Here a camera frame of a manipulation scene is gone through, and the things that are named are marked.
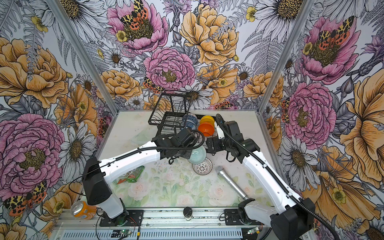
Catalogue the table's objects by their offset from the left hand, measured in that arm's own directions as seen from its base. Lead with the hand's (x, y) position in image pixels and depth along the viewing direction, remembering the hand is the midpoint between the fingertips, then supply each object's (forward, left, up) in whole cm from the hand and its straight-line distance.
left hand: (184, 152), depth 80 cm
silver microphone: (-5, -20, -13) cm, 25 cm away
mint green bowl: (+1, -7, -4) cm, 8 cm away
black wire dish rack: (+40, +14, -12) cm, 44 cm away
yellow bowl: (+30, -14, -7) cm, 34 cm away
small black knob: (-26, -2, -6) cm, 27 cm away
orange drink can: (-25, +45, -6) cm, 52 cm away
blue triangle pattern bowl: (+35, -3, -11) cm, 37 cm away
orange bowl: (+25, -14, -11) cm, 30 cm away
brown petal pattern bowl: (-2, -11, -15) cm, 19 cm away
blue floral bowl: (+29, -1, -11) cm, 31 cm away
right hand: (+1, -16, +4) cm, 16 cm away
